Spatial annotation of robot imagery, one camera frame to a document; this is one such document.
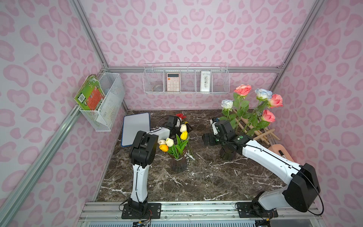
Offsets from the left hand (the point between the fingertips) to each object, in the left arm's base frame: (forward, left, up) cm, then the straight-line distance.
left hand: (189, 130), depth 102 cm
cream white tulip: (-17, +4, +25) cm, 31 cm away
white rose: (-7, -19, +32) cm, 37 cm away
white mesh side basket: (-13, +45, +27) cm, 54 cm away
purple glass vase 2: (-21, -23, +1) cm, 31 cm away
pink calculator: (+19, +11, +28) cm, 35 cm away
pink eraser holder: (-13, -59, -4) cm, 60 cm away
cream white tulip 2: (-26, +9, +21) cm, 35 cm away
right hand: (-14, -10, +14) cm, 22 cm away
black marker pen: (-17, -62, -4) cm, 64 cm away
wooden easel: (-3, -52, -1) cm, 52 cm away
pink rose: (-14, -38, +31) cm, 51 cm away
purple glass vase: (-28, +6, +5) cm, 29 cm away
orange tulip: (-29, +12, +27) cm, 41 cm away
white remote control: (+19, -10, +28) cm, 35 cm away
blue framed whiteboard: (+9, +45, -5) cm, 47 cm away
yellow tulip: (-23, +4, +22) cm, 32 cm away
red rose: (+14, +6, 0) cm, 15 cm away
